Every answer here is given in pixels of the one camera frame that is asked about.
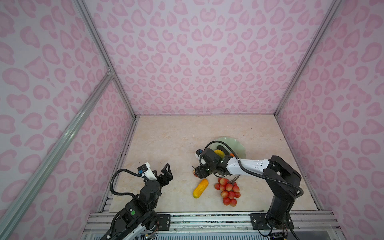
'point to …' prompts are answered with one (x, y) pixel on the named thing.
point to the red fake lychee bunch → (230, 191)
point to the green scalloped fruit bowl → (236, 146)
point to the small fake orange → (231, 154)
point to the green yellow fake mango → (220, 152)
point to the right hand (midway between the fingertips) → (200, 169)
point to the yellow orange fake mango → (200, 188)
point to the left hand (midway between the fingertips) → (164, 165)
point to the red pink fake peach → (194, 173)
